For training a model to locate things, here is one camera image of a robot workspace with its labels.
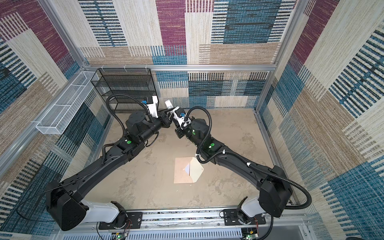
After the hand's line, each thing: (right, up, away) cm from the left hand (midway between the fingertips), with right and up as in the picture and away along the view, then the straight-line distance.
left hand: (176, 107), depth 68 cm
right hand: (-1, -5, +4) cm, 6 cm away
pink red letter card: (+4, -34, +22) cm, 41 cm away
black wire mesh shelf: (-37, +19, +40) cm, 58 cm away
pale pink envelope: (0, -37, +19) cm, 42 cm away
